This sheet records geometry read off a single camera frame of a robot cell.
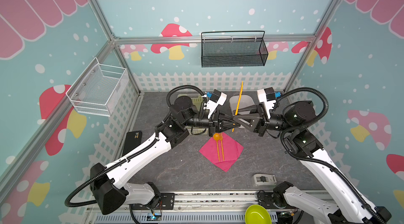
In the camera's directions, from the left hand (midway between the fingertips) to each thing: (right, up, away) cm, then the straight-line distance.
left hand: (238, 128), depth 53 cm
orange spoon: (-5, -11, +42) cm, 44 cm away
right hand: (-2, +4, -2) cm, 5 cm away
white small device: (+18, -29, +24) cm, 42 cm away
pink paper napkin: (+4, -18, +39) cm, 43 cm away
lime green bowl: (+12, -42, +18) cm, 47 cm away
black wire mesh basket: (+5, +43, +41) cm, 60 cm away
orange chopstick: (-2, -11, +43) cm, 45 cm away
